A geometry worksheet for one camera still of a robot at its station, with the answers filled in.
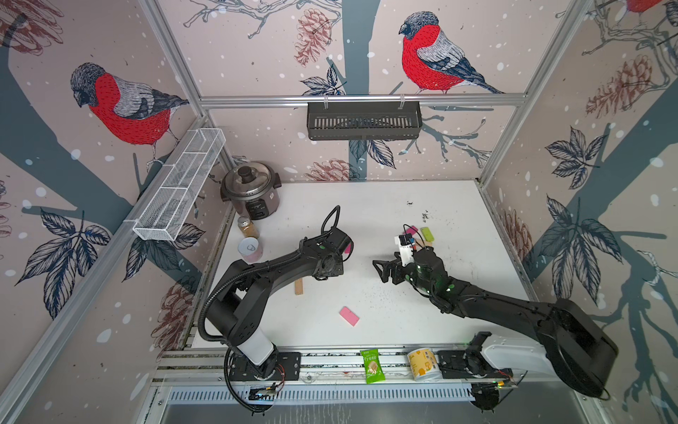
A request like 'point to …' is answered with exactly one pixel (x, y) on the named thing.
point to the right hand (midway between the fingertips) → (384, 255)
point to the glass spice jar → (247, 227)
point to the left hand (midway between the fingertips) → (338, 264)
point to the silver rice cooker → (254, 189)
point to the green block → (427, 234)
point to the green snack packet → (374, 371)
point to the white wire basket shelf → (161, 218)
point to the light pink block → (349, 316)
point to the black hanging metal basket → (365, 121)
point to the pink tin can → (251, 249)
